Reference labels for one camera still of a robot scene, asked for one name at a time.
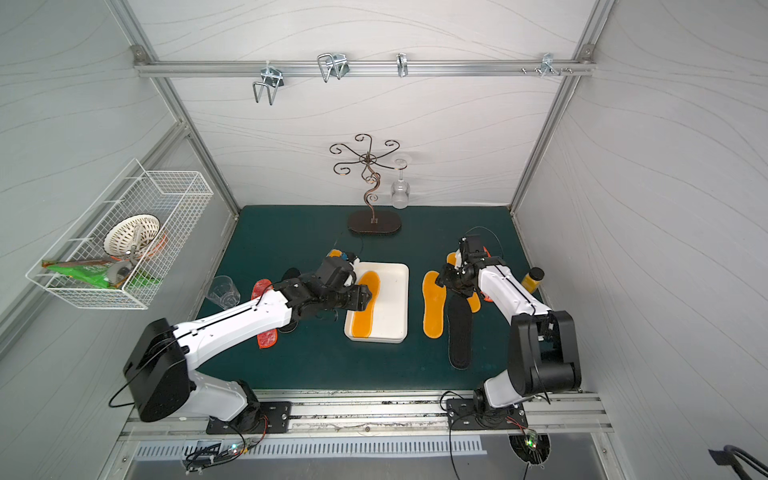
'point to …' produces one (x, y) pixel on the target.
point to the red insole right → (488, 299)
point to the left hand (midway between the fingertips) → (364, 295)
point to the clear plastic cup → (224, 292)
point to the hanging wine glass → (400, 190)
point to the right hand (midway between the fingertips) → (443, 281)
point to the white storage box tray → (390, 317)
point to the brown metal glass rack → (372, 222)
